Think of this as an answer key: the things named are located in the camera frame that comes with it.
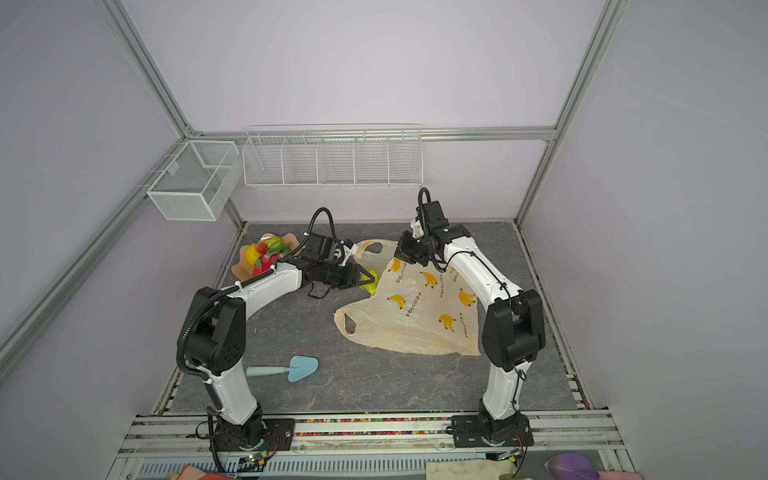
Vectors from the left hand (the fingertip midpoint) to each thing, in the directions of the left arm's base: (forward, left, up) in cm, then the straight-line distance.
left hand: (370, 283), depth 88 cm
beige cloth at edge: (-46, -23, -10) cm, 52 cm away
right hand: (+5, -8, +6) cm, 11 cm away
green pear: (-2, 0, +1) cm, 2 cm away
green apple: (+23, +34, -5) cm, 41 cm away
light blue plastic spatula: (-20, +21, -11) cm, 31 cm away
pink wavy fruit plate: (+14, +44, -9) cm, 47 cm away
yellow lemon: (+18, +41, -5) cm, 45 cm away
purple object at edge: (-47, -46, -13) cm, 67 cm away
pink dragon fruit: (+12, +34, -3) cm, 36 cm away
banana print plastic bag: (-9, -13, 0) cm, 16 cm away
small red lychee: (+20, +38, -4) cm, 43 cm away
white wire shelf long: (+40, +10, +18) cm, 45 cm away
